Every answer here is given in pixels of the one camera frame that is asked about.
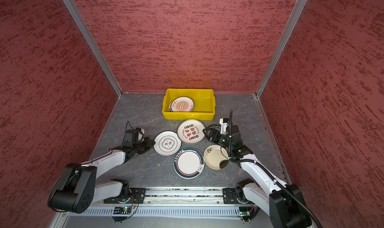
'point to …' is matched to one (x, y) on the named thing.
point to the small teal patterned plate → (211, 130)
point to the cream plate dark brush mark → (214, 154)
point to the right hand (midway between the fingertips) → (205, 135)
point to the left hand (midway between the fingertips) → (155, 145)
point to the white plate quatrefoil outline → (167, 143)
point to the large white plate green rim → (189, 163)
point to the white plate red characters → (190, 131)
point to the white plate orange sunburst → (181, 104)
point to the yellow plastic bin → (203, 100)
